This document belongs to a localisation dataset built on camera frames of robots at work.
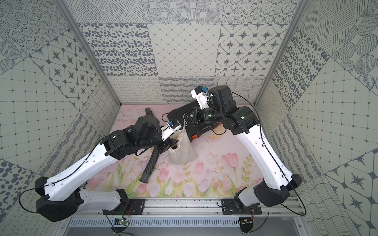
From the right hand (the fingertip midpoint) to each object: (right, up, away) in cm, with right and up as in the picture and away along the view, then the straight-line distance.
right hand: (185, 118), depth 60 cm
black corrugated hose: (-25, -34, +21) cm, 47 cm away
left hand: (-6, -6, +5) cm, 10 cm away
